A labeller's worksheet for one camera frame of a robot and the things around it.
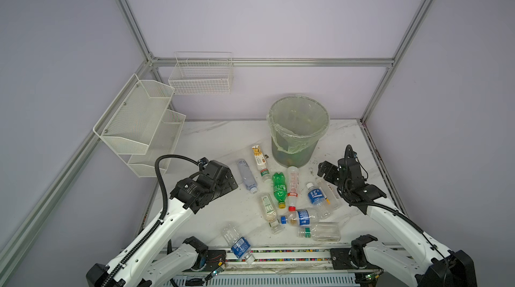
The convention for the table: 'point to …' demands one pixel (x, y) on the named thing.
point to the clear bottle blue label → (239, 245)
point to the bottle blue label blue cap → (307, 217)
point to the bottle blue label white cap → (318, 199)
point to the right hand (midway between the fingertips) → (322, 169)
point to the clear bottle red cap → (292, 187)
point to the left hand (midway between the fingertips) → (223, 188)
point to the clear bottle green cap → (324, 232)
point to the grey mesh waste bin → (302, 158)
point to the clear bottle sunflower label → (261, 163)
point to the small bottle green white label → (269, 209)
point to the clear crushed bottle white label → (248, 176)
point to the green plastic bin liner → (294, 119)
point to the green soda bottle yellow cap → (279, 188)
